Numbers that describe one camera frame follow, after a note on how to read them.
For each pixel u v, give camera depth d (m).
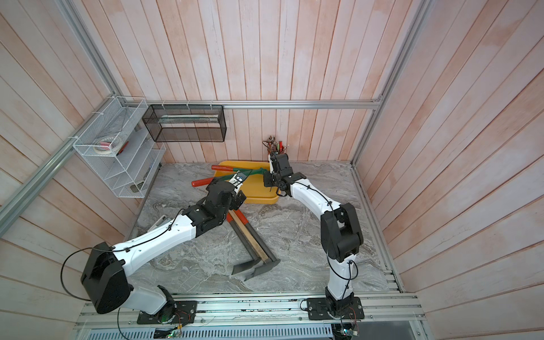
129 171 0.78
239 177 0.68
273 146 1.07
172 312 0.70
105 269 0.41
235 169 1.10
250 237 0.90
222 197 0.59
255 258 0.83
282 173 0.72
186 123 1.04
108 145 0.69
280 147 1.14
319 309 0.73
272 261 0.83
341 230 0.51
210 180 0.84
